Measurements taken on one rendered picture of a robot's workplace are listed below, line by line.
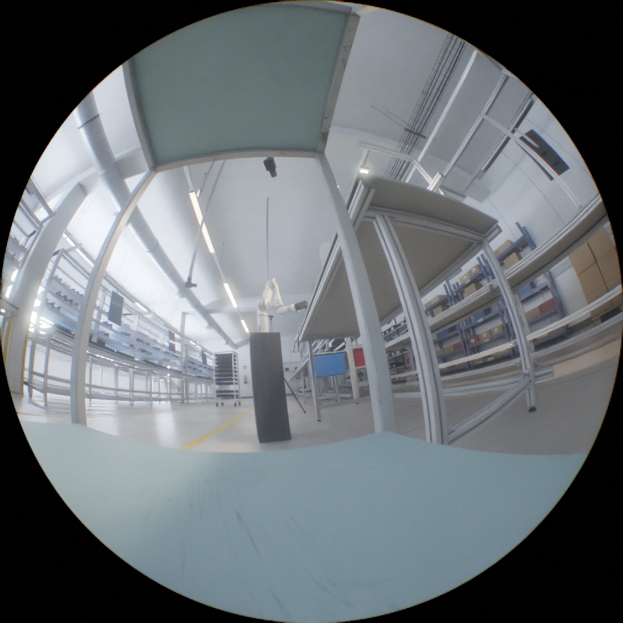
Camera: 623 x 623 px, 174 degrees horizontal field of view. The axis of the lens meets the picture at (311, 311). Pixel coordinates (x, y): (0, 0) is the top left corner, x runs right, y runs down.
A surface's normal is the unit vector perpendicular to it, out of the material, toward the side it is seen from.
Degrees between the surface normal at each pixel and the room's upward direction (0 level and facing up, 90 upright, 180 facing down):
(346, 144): 180
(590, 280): 90
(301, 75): 180
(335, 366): 90
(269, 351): 90
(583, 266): 90
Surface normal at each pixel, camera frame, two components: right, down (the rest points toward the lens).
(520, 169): -0.98, 0.06
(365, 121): 0.12, 0.93
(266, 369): 0.31, -0.38
